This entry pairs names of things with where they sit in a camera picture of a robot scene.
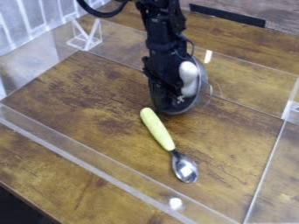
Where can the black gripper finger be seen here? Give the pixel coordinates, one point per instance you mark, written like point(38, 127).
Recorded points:
point(163, 99)

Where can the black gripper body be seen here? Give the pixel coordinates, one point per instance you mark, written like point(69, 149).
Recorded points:
point(162, 67)

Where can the white and brown plush mushroom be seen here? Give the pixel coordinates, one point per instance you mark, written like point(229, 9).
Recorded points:
point(189, 73)

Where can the silver metal pot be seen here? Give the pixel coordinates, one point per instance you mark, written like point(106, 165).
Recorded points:
point(187, 103)

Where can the yellow handled metal spoon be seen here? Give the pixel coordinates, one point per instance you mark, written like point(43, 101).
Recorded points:
point(183, 165)

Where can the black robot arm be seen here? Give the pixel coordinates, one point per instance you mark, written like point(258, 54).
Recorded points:
point(165, 23)

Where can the clear acrylic triangle stand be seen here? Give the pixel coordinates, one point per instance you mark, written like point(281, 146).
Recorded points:
point(85, 41)

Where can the black strip on table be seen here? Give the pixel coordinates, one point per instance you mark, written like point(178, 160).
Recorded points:
point(233, 16)

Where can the clear acrylic barrier wall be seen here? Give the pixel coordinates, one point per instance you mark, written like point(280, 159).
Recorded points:
point(153, 192)

